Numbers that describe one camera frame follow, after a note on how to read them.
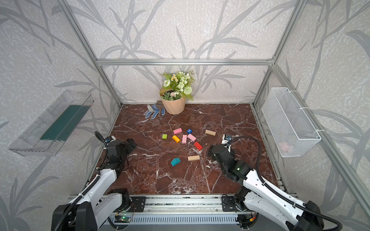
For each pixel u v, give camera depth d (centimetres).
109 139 75
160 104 116
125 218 71
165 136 100
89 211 43
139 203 74
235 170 55
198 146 96
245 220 72
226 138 68
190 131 102
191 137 99
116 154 64
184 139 99
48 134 65
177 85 93
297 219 40
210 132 102
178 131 102
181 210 73
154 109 115
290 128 62
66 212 39
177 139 98
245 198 62
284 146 73
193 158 92
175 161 88
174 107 104
